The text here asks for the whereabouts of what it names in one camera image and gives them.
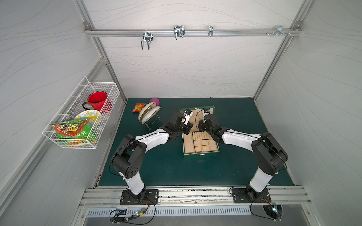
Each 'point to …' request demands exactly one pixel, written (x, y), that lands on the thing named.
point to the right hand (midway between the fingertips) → (200, 119)
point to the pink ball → (155, 100)
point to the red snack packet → (138, 107)
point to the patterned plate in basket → (93, 117)
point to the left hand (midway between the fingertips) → (192, 123)
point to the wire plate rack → (152, 120)
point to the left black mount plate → (147, 197)
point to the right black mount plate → (244, 195)
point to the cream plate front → (146, 117)
